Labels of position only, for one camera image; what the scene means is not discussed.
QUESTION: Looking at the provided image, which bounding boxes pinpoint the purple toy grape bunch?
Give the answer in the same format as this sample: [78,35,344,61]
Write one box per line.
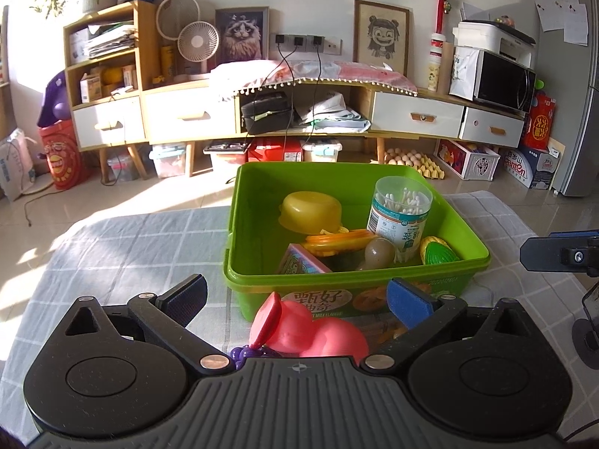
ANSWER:
[229,345,281,370]

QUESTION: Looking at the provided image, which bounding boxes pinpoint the pink rubber pig toy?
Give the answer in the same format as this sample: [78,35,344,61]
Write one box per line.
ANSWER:
[248,292,368,364]

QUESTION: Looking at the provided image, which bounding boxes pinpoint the grey checked table cloth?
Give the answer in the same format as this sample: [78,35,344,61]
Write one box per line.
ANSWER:
[1,192,598,443]

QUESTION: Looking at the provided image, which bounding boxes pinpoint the yellow green toy corn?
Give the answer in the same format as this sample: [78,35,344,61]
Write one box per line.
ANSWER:
[419,236,460,266]

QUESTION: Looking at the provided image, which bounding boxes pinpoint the brown toy kiwi ball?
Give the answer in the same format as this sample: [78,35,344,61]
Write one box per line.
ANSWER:
[364,236,396,270]

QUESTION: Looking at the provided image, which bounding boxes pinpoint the green plastic cookie box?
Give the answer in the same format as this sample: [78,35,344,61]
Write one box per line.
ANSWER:
[224,162,490,321]

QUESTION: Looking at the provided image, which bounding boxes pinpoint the cotton swab jar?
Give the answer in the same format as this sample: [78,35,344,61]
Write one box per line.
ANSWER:
[368,176,432,263]

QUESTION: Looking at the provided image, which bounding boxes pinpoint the white red cardboard box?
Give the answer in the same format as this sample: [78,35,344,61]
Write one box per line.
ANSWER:
[435,139,501,181]

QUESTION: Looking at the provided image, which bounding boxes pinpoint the orange yellow toy plate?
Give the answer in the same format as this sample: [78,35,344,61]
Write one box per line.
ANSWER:
[301,229,375,257]

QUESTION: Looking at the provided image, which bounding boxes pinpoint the red gift bag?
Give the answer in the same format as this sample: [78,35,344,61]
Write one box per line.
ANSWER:
[521,91,556,150]

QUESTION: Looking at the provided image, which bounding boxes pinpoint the pink small card box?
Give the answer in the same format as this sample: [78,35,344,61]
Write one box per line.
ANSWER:
[276,243,331,275]

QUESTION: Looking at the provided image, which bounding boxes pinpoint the yellow plastic bowl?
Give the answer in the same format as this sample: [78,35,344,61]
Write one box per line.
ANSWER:
[278,190,342,235]

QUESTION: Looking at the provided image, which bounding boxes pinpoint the egg tray with eggs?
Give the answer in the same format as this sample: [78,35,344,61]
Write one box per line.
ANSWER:
[383,148,446,180]

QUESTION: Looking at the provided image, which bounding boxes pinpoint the red storage box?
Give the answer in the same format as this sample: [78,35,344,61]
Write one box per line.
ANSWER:
[247,137,302,162]

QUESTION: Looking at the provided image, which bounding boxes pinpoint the black microwave oven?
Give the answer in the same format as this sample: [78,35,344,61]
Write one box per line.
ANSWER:
[449,46,536,114]

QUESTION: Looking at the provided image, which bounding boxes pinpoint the silver refrigerator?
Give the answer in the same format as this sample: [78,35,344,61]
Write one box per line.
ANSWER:
[535,0,598,198]

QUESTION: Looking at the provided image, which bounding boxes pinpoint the wooden tv cabinet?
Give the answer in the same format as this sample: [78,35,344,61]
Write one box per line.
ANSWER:
[142,73,524,155]

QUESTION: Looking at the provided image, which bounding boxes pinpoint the white paper shopping bag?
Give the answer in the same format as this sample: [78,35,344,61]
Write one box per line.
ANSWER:
[0,129,36,201]

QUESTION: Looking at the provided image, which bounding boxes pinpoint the white printer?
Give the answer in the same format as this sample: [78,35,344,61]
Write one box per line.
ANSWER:
[453,20,536,68]

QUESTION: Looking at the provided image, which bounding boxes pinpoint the black bag in cabinet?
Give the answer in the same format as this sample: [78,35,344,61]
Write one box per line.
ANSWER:
[241,91,295,135]

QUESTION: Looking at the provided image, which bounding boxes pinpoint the purple plush toy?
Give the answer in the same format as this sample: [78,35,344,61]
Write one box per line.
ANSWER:
[37,71,71,129]

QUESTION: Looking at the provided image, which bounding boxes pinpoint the pink white table runner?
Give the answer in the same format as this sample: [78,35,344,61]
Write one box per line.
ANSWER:
[209,59,418,96]

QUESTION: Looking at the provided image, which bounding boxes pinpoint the wooden shelf unit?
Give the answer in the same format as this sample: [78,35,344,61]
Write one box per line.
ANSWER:
[63,0,159,180]

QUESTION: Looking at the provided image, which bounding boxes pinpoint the small white desk fan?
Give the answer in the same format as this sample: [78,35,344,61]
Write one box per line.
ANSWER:
[177,20,219,74]

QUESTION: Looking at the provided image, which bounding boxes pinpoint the framed cartoon girl drawing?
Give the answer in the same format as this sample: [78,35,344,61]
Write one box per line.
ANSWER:
[353,0,411,75]

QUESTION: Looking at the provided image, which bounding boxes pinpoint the framed cat picture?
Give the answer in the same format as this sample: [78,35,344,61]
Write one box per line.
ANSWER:
[215,6,269,64]

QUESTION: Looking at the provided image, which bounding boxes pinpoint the white round fan rear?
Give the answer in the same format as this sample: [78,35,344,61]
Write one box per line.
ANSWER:
[155,0,201,41]

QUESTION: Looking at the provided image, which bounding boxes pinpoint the wall power outlet strip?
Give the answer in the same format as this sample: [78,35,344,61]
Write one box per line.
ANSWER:
[270,34,342,56]

